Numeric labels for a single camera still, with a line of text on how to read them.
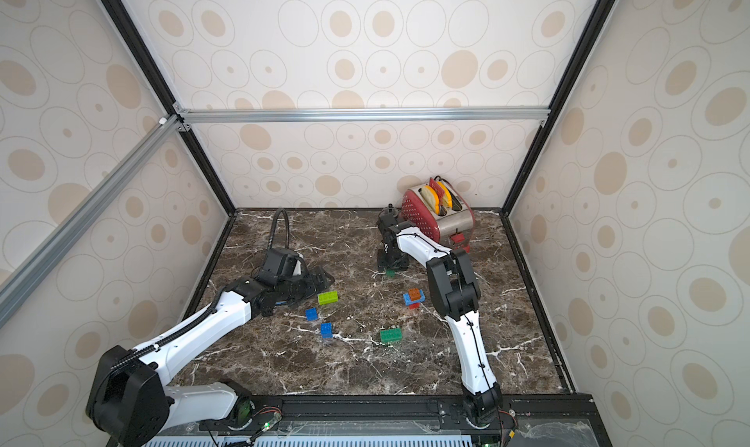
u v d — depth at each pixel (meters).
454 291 0.59
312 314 0.91
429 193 0.96
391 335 0.85
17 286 0.51
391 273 0.99
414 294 0.87
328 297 0.94
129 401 0.40
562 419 0.74
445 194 0.95
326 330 0.85
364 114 0.94
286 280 0.68
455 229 0.94
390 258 0.90
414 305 0.92
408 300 0.89
